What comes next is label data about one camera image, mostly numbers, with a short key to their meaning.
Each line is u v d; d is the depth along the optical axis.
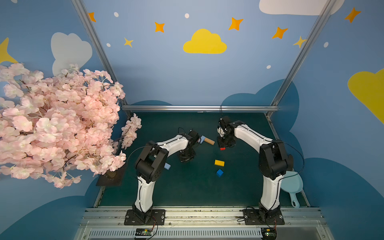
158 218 0.74
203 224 0.74
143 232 0.72
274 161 0.53
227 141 0.85
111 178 0.86
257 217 0.73
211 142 1.03
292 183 0.87
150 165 0.52
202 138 1.05
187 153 0.82
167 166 0.92
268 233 0.73
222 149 0.94
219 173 0.88
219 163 0.93
